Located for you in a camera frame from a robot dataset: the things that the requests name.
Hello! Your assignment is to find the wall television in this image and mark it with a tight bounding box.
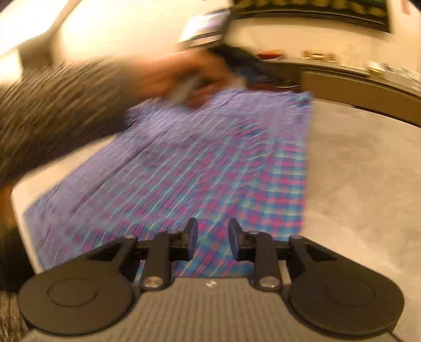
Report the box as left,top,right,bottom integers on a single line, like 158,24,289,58
235,0,395,33

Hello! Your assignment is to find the red fruit plate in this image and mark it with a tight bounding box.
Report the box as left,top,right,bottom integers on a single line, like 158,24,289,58
257,49,287,62

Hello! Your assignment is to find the person's left hand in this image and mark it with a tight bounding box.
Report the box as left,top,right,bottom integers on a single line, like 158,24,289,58
141,51,231,107

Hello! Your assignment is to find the gold bowl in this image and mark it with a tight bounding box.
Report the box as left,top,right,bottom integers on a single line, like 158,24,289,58
307,50,330,63

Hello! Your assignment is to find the gold tissue box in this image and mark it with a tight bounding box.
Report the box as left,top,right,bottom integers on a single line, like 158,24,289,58
368,61,387,78

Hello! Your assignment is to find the person's left forearm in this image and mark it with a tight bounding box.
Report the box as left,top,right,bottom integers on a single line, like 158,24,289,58
0,56,158,188

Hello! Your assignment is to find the grey television cabinet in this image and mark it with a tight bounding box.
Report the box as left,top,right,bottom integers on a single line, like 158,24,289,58
230,49,421,127

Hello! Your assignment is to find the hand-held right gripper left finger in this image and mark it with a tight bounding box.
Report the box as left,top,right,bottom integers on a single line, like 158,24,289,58
84,218,198,291

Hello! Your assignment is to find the blue pink plaid shirt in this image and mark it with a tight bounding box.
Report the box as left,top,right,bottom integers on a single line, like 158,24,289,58
23,87,313,278

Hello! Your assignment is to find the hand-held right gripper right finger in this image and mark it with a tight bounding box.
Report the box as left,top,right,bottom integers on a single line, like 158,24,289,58
228,218,339,291

